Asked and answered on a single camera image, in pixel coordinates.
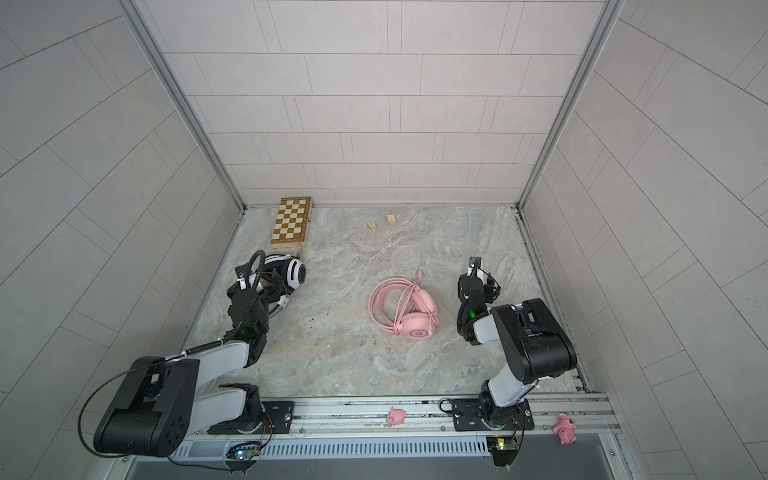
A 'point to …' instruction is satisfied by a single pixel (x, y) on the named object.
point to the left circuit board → (245, 451)
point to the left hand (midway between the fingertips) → (268, 267)
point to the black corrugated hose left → (248, 315)
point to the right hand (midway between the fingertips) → (479, 270)
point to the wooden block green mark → (371, 224)
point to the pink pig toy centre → (396, 417)
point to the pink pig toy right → (566, 430)
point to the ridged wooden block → (391, 218)
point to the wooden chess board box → (292, 223)
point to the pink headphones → (419, 321)
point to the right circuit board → (504, 449)
